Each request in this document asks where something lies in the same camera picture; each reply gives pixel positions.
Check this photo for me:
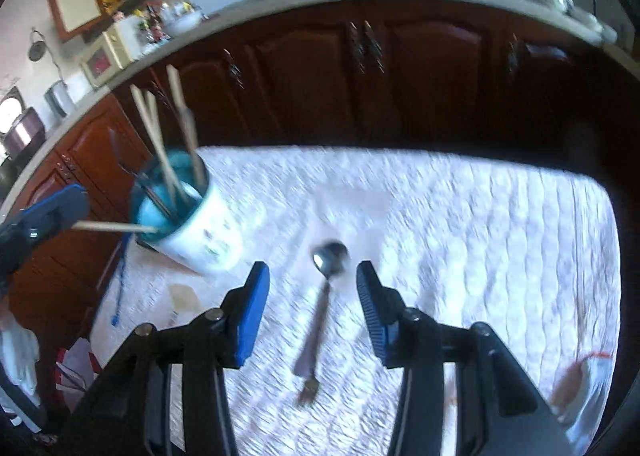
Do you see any wooden chopstick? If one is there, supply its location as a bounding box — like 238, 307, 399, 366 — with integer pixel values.
72, 221, 160, 234
166, 64, 206, 193
130, 84, 186, 203

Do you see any cream microwave oven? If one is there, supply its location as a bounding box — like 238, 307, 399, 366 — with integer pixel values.
80, 16, 143, 88

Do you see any metal chopstick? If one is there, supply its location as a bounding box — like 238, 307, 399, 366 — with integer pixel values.
108, 127, 176, 221

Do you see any white quilted table cloth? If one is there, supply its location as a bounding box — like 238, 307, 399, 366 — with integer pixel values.
90, 147, 622, 455

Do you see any steel spoon wooden handle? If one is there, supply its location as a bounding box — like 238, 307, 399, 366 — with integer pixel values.
293, 240, 349, 379

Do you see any steel fork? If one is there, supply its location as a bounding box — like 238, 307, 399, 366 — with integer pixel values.
296, 375, 320, 407

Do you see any white floral cup teal interior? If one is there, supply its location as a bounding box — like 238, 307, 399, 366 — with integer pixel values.
129, 149, 243, 276

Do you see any white mixing bowl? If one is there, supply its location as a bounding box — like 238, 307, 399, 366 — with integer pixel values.
164, 12, 206, 38

